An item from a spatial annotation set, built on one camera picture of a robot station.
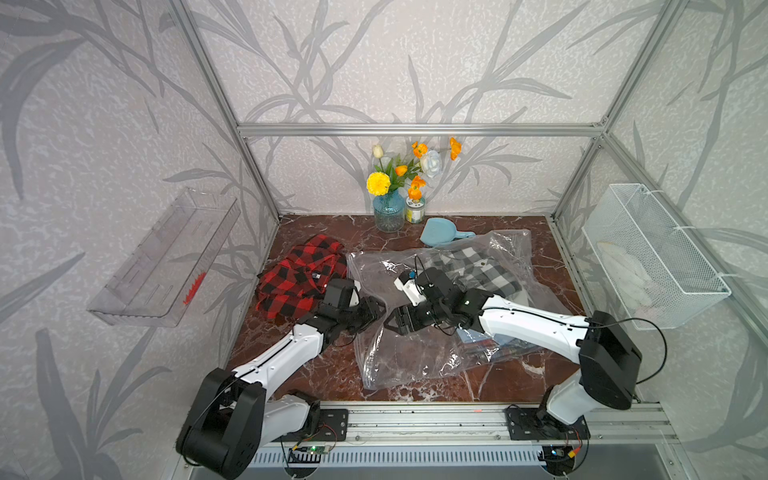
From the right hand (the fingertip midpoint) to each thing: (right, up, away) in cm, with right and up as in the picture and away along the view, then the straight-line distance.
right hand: (392, 321), depth 78 cm
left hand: (-2, +1, +6) cm, 7 cm away
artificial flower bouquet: (+6, +44, +20) cm, 48 cm away
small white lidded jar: (+8, +33, +37) cm, 50 cm away
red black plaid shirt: (-32, +6, +15) cm, 36 cm away
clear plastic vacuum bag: (+10, -12, +7) cm, 17 cm away
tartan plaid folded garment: (+29, -8, +5) cm, 31 cm away
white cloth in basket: (+62, +10, -2) cm, 63 cm away
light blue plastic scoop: (+17, +25, +38) cm, 49 cm away
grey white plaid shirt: (+27, +12, +20) cm, 36 cm away
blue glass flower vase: (-2, +32, +35) cm, 47 cm away
